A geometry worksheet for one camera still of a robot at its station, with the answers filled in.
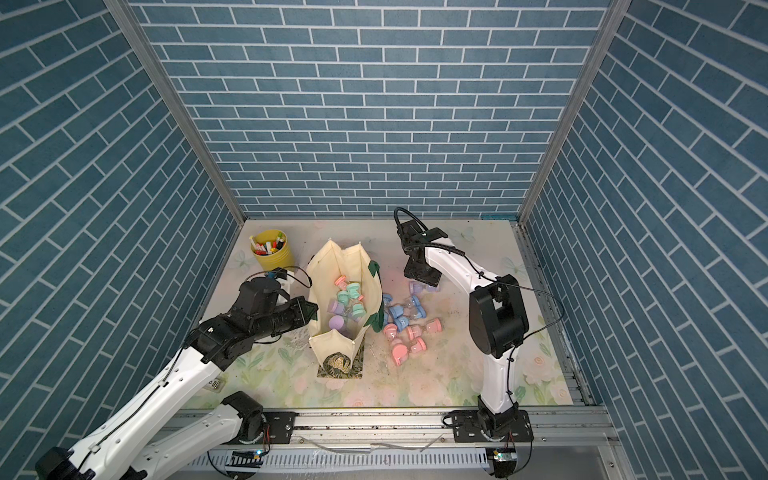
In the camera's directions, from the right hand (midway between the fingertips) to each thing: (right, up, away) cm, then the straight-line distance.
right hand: (421, 277), depth 93 cm
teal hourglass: (-25, -7, +3) cm, 26 cm away
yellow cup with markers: (-48, +9, +1) cm, 49 cm away
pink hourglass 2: (-2, -15, -6) cm, 17 cm away
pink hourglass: (-25, -2, +1) cm, 25 cm away
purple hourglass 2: (-25, -8, -6) cm, 27 cm away
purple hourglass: (-1, -4, +4) cm, 6 cm away
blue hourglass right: (-2, -10, +1) cm, 10 cm away
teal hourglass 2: (-21, -5, -1) cm, 22 cm away
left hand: (-25, -6, -19) cm, 32 cm away
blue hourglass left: (-8, -11, -2) cm, 14 cm away
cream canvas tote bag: (-22, -13, -21) cm, 33 cm away
